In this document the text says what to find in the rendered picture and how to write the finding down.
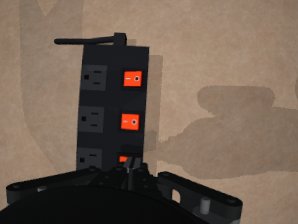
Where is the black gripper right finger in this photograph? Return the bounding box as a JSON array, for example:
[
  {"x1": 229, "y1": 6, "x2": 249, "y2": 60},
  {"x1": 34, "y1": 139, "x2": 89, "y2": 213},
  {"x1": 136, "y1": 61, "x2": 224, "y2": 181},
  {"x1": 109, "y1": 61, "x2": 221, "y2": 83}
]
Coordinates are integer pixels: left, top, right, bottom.
[{"x1": 130, "y1": 157, "x2": 243, "y2": 224}]

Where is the black power strip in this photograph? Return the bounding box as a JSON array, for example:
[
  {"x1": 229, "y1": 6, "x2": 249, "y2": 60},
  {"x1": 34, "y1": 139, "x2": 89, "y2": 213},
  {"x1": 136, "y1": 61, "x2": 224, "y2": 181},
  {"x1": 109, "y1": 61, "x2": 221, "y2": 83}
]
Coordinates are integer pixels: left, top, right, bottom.
[{"x1": 54, "y1": 32, "x2": 149, "y2": 172}]

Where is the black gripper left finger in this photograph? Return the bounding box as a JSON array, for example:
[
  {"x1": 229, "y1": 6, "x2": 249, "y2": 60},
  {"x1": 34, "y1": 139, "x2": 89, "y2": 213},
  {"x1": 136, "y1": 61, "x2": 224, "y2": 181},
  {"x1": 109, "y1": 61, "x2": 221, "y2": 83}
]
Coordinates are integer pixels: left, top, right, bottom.
[{"x1": 6, "y1": 157, "x2": 134, "y2": 206}]

